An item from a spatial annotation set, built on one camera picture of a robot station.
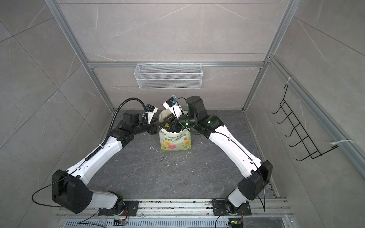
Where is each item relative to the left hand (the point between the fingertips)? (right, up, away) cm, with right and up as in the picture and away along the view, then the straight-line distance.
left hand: (160, 118), depth 78 cm
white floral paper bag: (+4, -13, +3) cm, 15 cm away
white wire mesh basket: (+2, +31, +23) cm, 38 cm away
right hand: (+3, -2, -12) cm, 13 cm away
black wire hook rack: (+68, -14, -19) cm, 72 cm away
